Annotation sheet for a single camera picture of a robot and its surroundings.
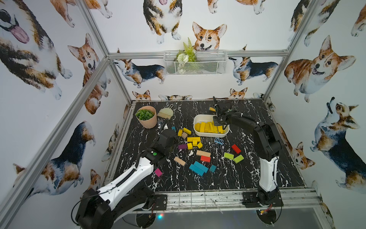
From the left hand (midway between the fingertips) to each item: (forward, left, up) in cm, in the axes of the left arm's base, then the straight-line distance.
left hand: (174, 128), depth 80 cm
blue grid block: (+1, -28, -18) cm, 33 cm away
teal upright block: (+12, +3, -18) cm, 21 cm away
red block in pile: (-11, -18, -18) cm, 28 cm away
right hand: (+14, -28, -12) cm, 33 cm away
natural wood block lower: (-12, -2, -19) cm, 22 cm away
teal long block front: (-17, -12, -19) cm, 28 cm away
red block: (-4, -39, -19) cm, 43 cm away
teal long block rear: (-15, -15, -19) cm, 29 cm away
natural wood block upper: (-7, -18, -19) cm, 27 cm away
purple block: (-2, -4, -19) cm, 19 cm away
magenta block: (-18, +10, -19) cm, 28 cm away
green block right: (-11, -39, -18) cm, 44 cm away
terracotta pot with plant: (+15, +19, -8) cm, 26 cm away
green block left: (-9, -33, -18) cm, 39 cm away
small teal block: (-17, -22, -18) cm, 33 cm away
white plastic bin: (+12, -19, -16) cm, 27 cm away
